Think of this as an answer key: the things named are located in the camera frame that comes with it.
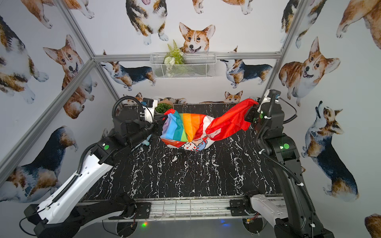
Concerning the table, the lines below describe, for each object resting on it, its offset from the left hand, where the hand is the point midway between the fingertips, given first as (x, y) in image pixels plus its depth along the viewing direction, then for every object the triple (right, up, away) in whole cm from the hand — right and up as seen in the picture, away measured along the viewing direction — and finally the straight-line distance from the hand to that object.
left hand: (169, 114), depth 64 cm
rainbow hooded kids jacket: (+12, -8, +4) cm, 15 cm away
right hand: (+35, +5, -2) cm, 36 cm away
